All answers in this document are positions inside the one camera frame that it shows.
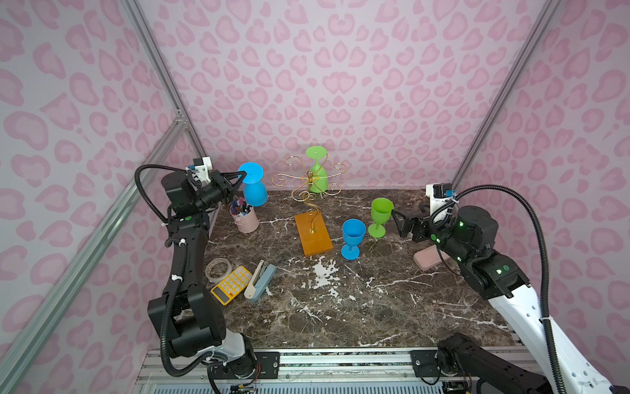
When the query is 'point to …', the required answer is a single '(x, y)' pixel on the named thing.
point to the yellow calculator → (225, 291)
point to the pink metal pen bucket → (245, 218)
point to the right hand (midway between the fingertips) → (405, 209)
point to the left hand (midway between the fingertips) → (249, 172)
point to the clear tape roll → (217, 269)
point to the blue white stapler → (260, 281)
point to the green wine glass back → (318, 173)
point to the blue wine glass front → (353, 231)
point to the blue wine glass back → (254, 188)
